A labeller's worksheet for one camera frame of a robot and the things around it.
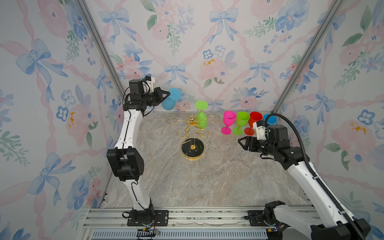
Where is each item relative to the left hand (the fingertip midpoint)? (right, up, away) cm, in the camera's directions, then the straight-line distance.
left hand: (170, 91), depth 79 cm
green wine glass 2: (+17, -13, +7) cm, 22 cm away
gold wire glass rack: (+11, -33, +18) cm, 39 cm away
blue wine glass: (-3, -4, +12) cm, 13 cm away
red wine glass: (+52, -12, +18) cm, 57 cm away
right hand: (+37, -26, -4) cm, 46 cm away
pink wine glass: (+36, -13, +20) cm, 43 cm away
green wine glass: (+43, -14, +16) cm, 48 cm away
